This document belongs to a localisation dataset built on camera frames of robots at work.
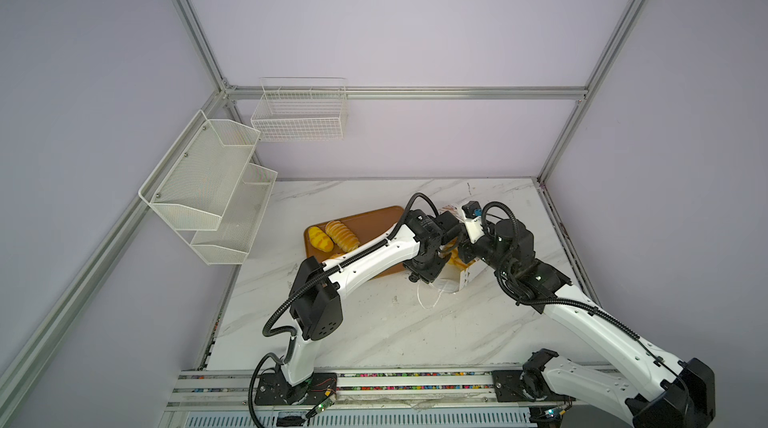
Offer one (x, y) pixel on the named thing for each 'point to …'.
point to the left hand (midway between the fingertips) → (421, 274)
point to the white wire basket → (301, 109)
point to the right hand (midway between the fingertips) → (452, 222)
